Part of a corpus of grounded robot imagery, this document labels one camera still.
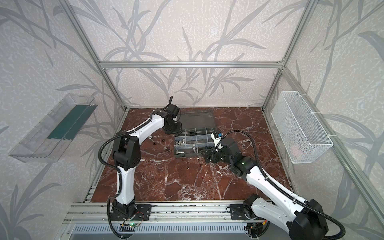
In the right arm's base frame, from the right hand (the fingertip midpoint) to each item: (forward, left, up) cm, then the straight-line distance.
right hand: (209, 144), depth 79 cm
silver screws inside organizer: (+10, +18, -14) cm, 25 cm away
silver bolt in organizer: (+3, +20, -15) cm, 25 cm away
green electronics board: (-35, +40, -19) cm, 56 cm away
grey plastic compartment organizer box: (+22, +7, -13) cm, 26 cm away
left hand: (+18, +18, -8) cm, 26 cm away
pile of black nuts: (+7, +28, -16) cm, 33 cm away
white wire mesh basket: (-6, -39, +17) cm, 43 cm away
